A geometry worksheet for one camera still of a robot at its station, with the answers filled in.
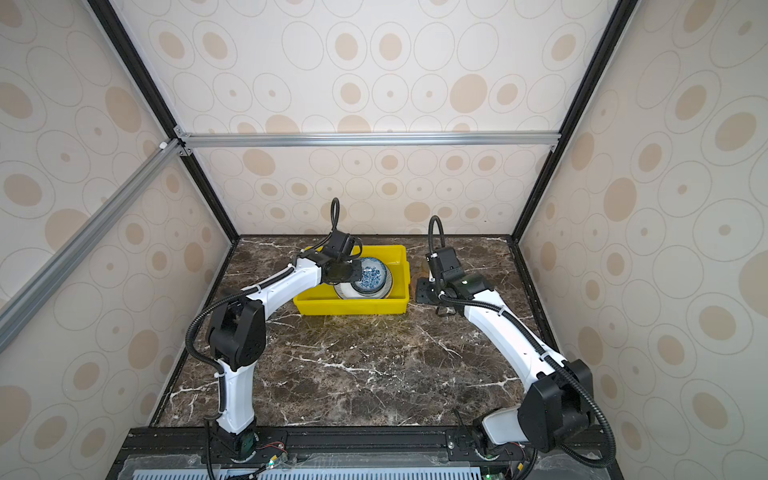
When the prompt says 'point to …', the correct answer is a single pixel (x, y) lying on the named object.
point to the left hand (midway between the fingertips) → (366, 267)
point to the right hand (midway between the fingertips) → (424, 290)
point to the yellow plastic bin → (323, 299)
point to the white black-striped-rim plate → (346, 291)
